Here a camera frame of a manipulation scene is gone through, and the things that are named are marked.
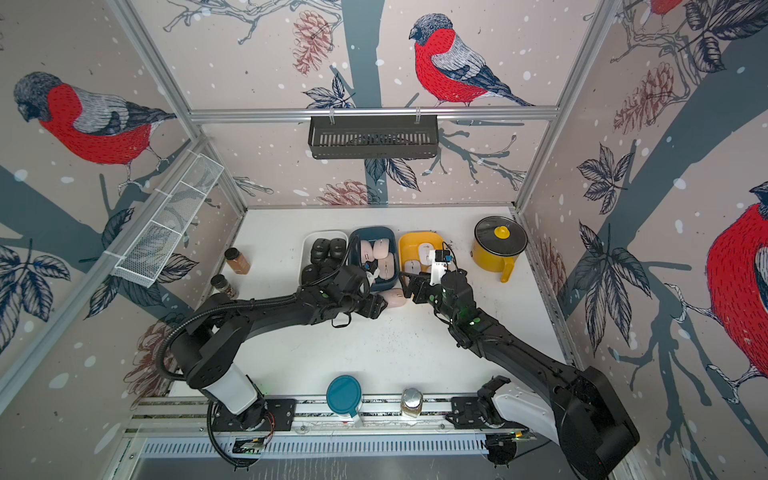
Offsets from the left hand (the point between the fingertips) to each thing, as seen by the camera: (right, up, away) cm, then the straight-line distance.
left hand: (383, 296), depth 88 cm
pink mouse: (-1, +14, +16) cm, 21 cm away
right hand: (+8, +9, -7) cm, 14 cm away
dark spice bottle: (-50, +4, 0) cm, 50 cm away
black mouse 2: (-16, +14, +12) cm, 25 cm away
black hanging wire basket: (-4, +54, +17) cm, 57 cm away
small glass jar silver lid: (+7, -19, -22) cm, 30 cm away
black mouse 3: (-24, +6, +7) cm, 26 cm away
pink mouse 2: (0, +8, +12) cm, 14 cm away
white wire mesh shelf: (-65, +14, -8) cm, 67 cm away
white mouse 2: (+14, +12, +16) cm, 25 cm away
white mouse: (+10, +8, +12) cm, 17 cm away
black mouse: (-23, +13, +12) cm, 29 cm away
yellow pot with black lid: (+37, +15, +7) cm, 40 cm away
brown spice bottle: (-49, +10, +8) cm, 51 cm away
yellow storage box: (+11, +12, +18) cm, 25 cm away
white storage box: (-28, +15, +15) cm, 35 cm away
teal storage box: (-5, +19, +19) cm, 27 cm away
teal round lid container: (-9, -20, -17) cm, 28 cm away
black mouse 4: (-18, +9, +8) cm, 22 cm away
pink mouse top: (+3, -1, +4) cm, 5 cm away
